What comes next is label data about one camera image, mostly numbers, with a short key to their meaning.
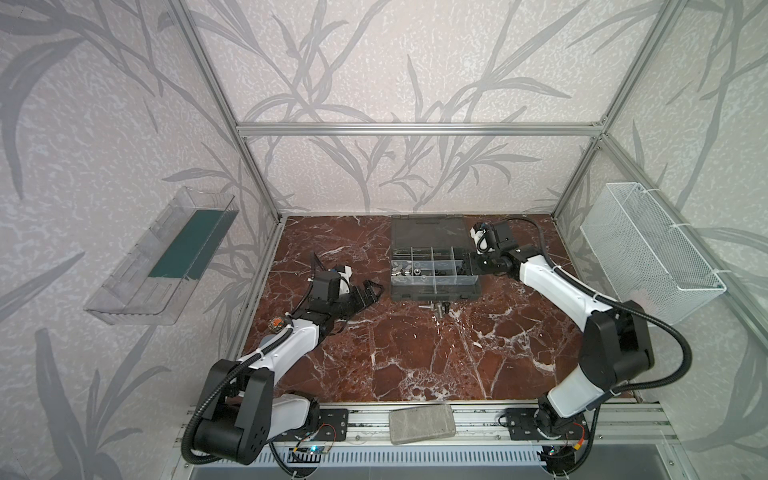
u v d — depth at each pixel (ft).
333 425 2.38
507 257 2.13
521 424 2.41
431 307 3.07
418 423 2.33
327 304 2.22
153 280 2.11
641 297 2.37
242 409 1.35
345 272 2.70
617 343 1.48
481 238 2.59
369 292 2.53
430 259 3.43
